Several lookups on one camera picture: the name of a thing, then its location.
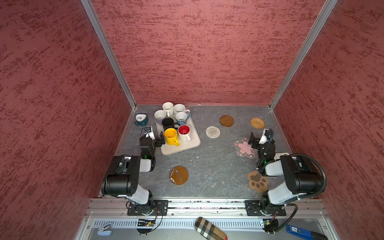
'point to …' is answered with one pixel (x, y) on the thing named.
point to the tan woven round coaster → (257, 123)
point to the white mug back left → (159, 115)
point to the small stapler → (105, 230)
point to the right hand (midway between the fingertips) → (257, 135)
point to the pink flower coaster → (244, 149)
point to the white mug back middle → (168, 107)
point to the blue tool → (297, 232)
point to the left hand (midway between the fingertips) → (155, 134)
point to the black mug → (168, 122)
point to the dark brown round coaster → (226, 120)
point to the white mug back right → (178, 108)
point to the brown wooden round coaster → (178, 175)
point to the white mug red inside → (183, 131)
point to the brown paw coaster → (258, 182)
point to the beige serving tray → (167, 149)
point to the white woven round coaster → (213, 132)
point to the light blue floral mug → (182, 117)
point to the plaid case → (208, 230)
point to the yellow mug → (170, 134)
